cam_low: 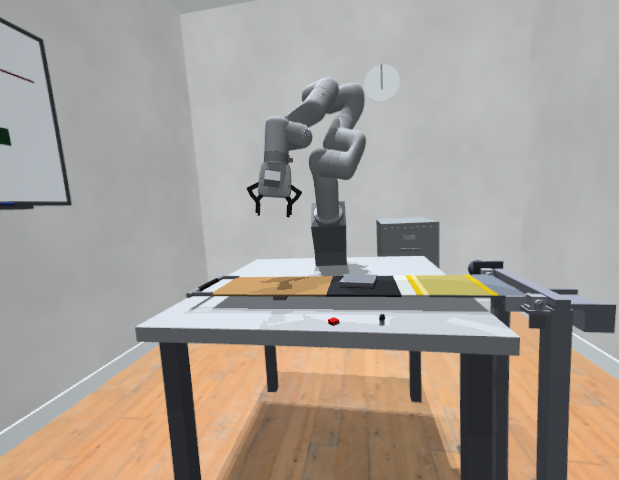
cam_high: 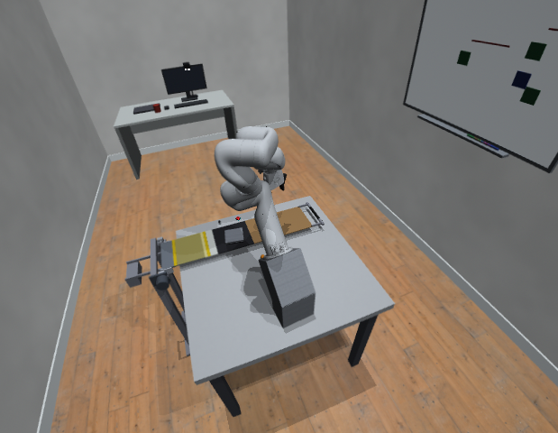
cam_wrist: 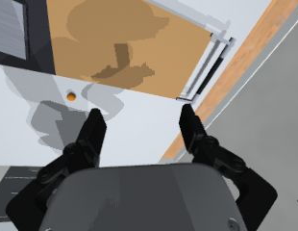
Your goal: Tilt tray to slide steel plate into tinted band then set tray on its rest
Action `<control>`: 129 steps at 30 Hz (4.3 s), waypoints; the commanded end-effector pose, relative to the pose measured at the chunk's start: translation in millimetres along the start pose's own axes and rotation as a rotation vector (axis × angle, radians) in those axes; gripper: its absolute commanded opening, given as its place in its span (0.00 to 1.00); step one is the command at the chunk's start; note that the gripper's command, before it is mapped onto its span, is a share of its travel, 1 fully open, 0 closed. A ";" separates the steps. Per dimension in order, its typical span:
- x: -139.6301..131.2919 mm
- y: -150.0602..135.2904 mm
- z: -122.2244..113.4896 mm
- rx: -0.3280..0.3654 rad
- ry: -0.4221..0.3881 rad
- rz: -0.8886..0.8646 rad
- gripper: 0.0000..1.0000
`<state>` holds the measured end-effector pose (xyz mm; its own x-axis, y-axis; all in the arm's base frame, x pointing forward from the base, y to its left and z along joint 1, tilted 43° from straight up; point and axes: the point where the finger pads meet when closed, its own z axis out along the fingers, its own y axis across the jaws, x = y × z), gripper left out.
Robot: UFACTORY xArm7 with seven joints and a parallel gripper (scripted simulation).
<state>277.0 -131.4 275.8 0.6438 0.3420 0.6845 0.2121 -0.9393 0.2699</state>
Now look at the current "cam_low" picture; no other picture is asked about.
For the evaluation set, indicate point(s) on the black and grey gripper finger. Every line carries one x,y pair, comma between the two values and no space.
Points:
291,201
256,199

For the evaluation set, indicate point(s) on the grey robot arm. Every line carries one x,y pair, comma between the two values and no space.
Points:
342,149

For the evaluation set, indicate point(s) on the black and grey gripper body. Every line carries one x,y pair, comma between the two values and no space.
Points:
284,189

